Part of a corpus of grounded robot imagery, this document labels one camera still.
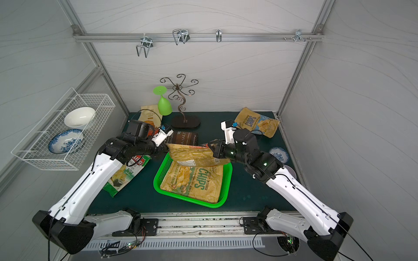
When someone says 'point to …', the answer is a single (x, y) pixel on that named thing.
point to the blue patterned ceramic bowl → (66, 141)
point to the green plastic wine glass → (164, 106)
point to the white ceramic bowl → (79, 117)
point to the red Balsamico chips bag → (194, 156)
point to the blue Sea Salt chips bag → (249, 119)
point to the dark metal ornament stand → (183, 122)
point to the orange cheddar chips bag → (151, 112)
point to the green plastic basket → (161, 174)
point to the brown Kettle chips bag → (183, 137)
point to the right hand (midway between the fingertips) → (208, 143)
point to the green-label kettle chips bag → (203, 183)
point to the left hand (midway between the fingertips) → (165, 146)
